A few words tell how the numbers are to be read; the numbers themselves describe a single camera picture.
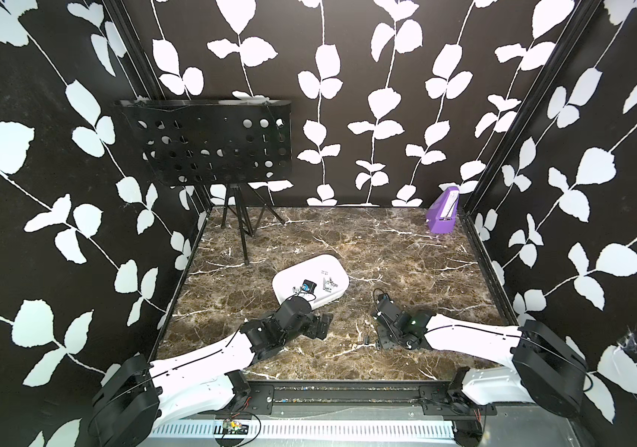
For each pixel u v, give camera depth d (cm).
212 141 72
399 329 66
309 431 70
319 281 98
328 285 96
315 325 71
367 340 84
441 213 107
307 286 71
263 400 73
